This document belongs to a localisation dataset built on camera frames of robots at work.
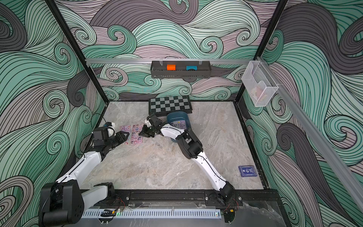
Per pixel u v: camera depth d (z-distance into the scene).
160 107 1.11
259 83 0.76
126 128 1.03
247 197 0.74
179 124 1.04
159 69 0.99
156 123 0.85
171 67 0.93
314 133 0.53
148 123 0.95
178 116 1.06
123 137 0.76
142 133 0.95
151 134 0.91
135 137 0.98
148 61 0.93
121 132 0.79
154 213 0.70
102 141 0.66
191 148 0.64
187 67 0.95
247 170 0.81
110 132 0.75
